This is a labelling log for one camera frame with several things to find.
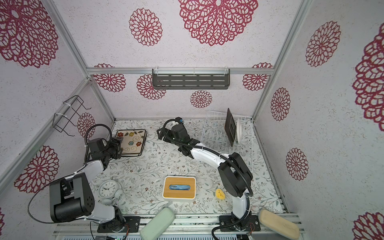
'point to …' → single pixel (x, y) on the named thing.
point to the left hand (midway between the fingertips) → (123, 143)
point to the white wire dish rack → (214, 136)
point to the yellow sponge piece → (220, 194)
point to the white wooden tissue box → (179, 188)
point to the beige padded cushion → (279, 224)
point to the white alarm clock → (110, 191)
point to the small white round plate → (239, 130)
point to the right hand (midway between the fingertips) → (161, 129)
